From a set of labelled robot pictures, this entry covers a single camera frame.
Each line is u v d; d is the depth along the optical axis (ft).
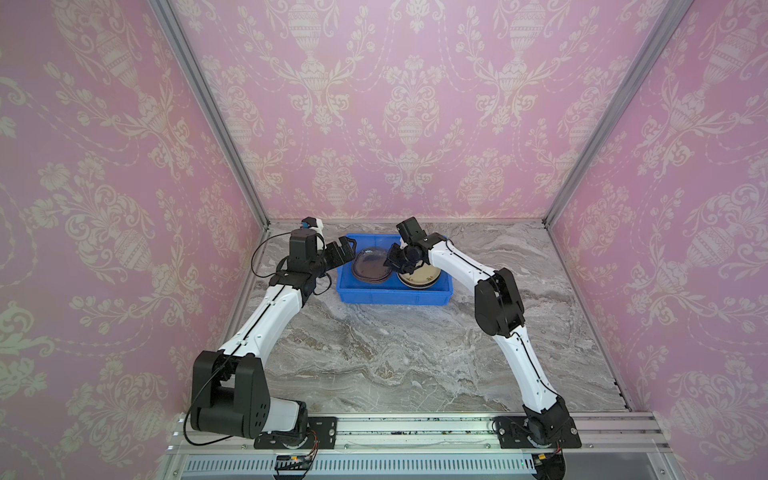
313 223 2.46
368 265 3.48
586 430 2.54
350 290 3.05
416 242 2.65
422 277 3.28
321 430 2.45
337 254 2.45
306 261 2.12
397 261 3.02
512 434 2.39
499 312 2.08
